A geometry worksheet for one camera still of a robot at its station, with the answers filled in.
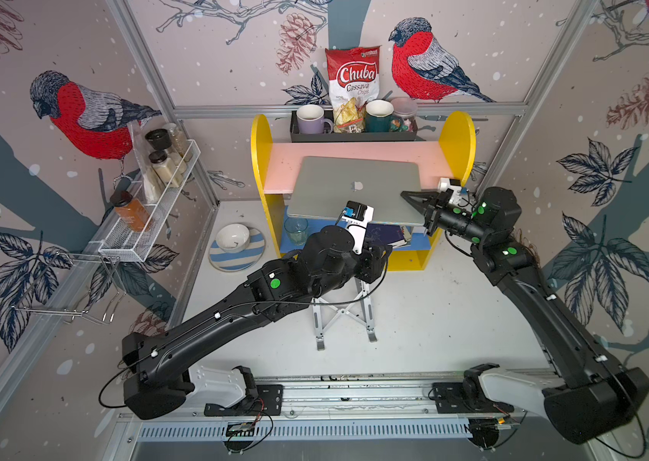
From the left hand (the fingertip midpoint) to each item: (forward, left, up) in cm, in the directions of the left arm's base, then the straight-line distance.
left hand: (389, 241), depth 58 cm
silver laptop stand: (0, +14, -39) cm, 41 cm away
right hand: (+11, -3, +2) cm, 12 cm away
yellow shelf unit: (+17, -13, -26) cm, 34 cm away
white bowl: (+29, +50, -38) cm, 69 cm away
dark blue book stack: (+19, -8, -23) cm, 31 cm away
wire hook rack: (-8, +63, -5) cm, 64 cm away
